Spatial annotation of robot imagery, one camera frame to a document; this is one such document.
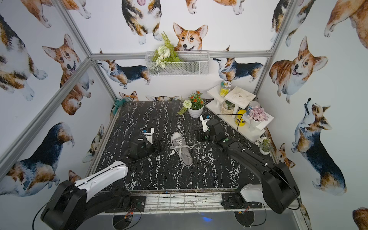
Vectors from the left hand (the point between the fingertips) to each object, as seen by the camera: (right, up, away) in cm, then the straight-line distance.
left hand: (162, 137), depth 86 cm
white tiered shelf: (+49, +24, +7) cm, 55 cm away
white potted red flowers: (+20, +20, +20) cm, 34 cm away
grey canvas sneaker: (+9, -5, +7) cm, 13 cm away
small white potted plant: (+61, -4, +1) cm, 61 cm away
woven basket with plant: (+45, +18, +23) cm, 54 cm away
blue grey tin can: (+54, +19, 0) cm, 57 cm away
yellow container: (+50, +9, +13) cm, 53 cm away
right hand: (+23, +7, -2) cm, 24 cm away
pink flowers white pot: (+54, +13, -6) cm, 55 cm away
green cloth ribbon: (-45, +23, +35) cm, 62 cm away
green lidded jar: (+40, +32, +12) cm, 53 cm away
